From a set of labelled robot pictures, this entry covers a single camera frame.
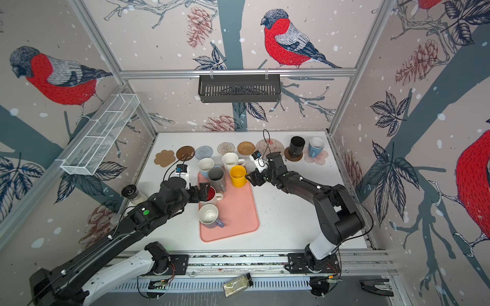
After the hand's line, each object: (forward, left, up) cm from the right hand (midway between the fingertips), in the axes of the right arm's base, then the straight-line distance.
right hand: (249, 175), depth 90 cm
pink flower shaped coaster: (+18, -39, -9) cm, 44 cm away
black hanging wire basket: (+46, +8, +19) cm, 50 cm away
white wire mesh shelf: (-6, +61, +24) cm, 65 cm away
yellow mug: (+3, +6, -6) cm, 9 cm away
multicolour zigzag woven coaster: (+25, +17, -8) cm, 31 cm away
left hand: (-12, +18, +12) cm, 25 cm away
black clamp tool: (-40, -49, -9) cm, 64 cm away
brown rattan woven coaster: (+25, +4, -9) cm, 27 cm away
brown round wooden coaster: (+14, -21, -4) cm, 26 cm away
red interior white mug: (-11, +16, 0) cm, 20 cm away
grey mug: (0, +17, -1) cm, 17 cm away
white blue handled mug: (+20, -35, 0) cm, 41 cm away
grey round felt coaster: (+20, +29, -7) cm, 36 cm away
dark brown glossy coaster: (+19, +40, -7) cm, 45 cm away
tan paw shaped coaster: (+16, +52, -8) cm, 55 cm away
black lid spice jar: (-13, +52, +4) cm, 54 cm away
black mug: (+20, -25, -1) cm, 32 cm away
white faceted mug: (+10, +10, 0) cm, 14 cm away
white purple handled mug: (-18, +18, -8) cm, 27 cm away
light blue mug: (+6, +24, 0) cm, 24 cm away
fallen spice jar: (-43, +2, -4) cm, 43 cm away
